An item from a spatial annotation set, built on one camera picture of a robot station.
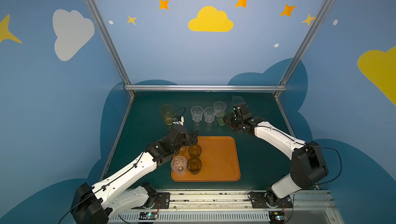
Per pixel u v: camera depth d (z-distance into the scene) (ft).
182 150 2.72
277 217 2.34
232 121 2.61
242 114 2.26
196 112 3.51
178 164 2.78
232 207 2.42
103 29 2.76
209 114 3.50
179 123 2.15
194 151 2.88
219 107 3.54
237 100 3.31
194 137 2.27
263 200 2.43
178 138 1.89
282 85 3.81
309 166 1.46
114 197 1.36
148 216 2.31
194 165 2.74
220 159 2.92
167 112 3.28
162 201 2.44
